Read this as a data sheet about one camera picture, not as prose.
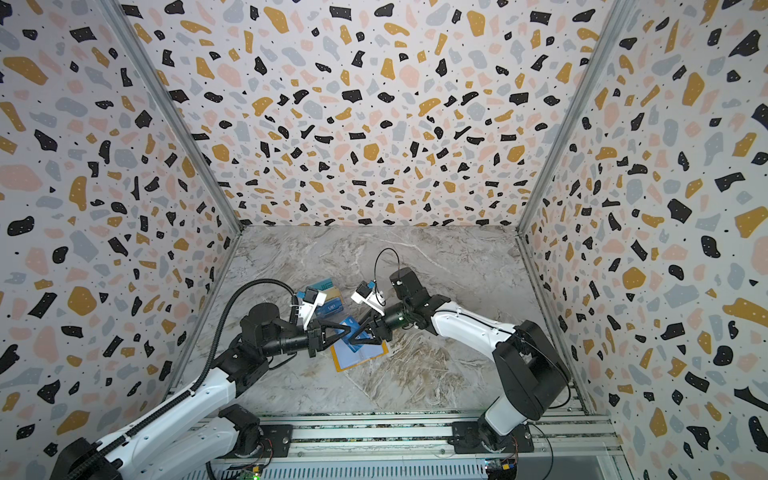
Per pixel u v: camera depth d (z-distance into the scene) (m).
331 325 0.69
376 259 1.15
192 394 0.49
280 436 0.74
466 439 0.74
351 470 0.78
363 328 0.71
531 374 0.45
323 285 0.97
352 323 0.72
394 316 0.70
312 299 0.66
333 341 0.70
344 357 0.87
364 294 0.70
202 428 0.58
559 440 0.75
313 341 0.64
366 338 0.73
